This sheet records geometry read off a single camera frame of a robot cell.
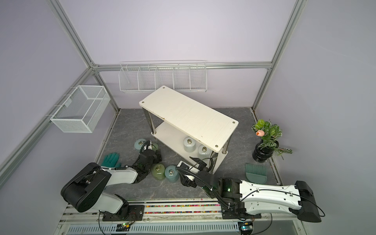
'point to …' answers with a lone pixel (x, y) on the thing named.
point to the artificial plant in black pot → (269, 132)
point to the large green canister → (157, 171)
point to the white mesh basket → (80, 109)
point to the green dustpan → (256, 173)
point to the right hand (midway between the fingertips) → (187, 163)
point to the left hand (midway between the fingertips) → (155, 151)
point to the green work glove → (111, 160)
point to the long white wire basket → (181, 75)
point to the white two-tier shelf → (188, 124)
